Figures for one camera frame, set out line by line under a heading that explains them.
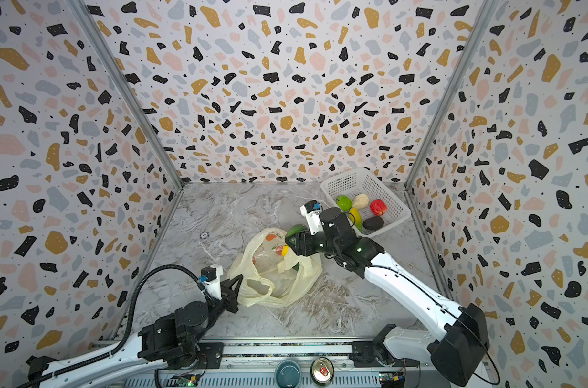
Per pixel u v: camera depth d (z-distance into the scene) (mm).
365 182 1170
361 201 1092
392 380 716
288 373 701
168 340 562
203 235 1030
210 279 616
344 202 1097
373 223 1053
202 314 550
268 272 923
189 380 702
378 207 1061
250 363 731
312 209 651
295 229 720
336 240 555
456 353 376
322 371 626
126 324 522
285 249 713
